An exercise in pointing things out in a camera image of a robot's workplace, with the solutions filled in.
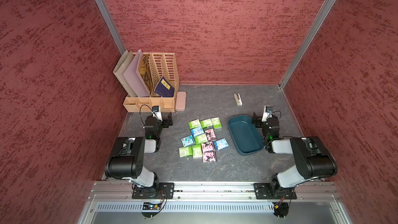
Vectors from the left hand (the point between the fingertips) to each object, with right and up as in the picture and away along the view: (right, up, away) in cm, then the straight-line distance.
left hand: (163, 115), depth 94 cm
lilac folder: (-19, +22, 0) cm, 29 cm away
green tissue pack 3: (+19, -6, +2) cm, 20 cm away
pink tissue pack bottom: (+28, -22, -11) cm, 37 cm away
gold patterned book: (-15, +28, +9) cm, 33 cm away
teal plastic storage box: (+52, -14, +3) cm, 54 cm away
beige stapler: (+50, +9, +16) cm, 54 cm away
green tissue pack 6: (+15, -20, -9) cm, 26 cm away
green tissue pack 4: (+23, -14, -4) cm, 27 cm away
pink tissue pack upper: (+29, -12, -2) cm, 31 cm away
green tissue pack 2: (+27, -6, +1) cm, 28 cm away
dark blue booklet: (-3, +17, +10) cm, 20 cm away
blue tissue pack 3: (+35, -16, -6) cm, 39 cm away
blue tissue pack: (+21, -10, -1) cm, 23 cm away
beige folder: (-24, +27, -6) cm, 36 cm away
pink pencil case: (+9, +8, +13) cm, 18 cm away
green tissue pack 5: (+21, -19, -8) cm, 30 cm away
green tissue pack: (+33, -5, +3) cm, 34 cm away
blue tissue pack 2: (+16, -15, -5) cm, 22 cm away
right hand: (+61, 0, 0) cm, 61 cm away
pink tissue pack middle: (+27, -18, -7) cm, 33 cm away
